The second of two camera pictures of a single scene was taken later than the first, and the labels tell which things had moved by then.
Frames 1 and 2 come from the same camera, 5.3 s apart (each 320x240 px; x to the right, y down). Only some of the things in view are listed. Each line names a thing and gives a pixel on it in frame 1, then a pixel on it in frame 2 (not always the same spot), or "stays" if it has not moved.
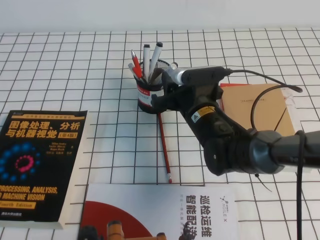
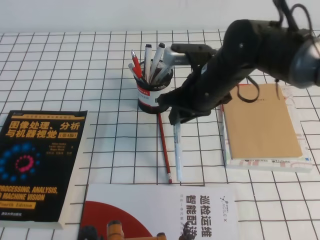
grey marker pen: [158, 80] -> [177, 132]
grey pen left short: [131, 67] stays
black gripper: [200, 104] -> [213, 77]
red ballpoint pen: [137, 69] stays
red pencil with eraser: [166, 157] stays
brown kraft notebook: [271, 111] stays
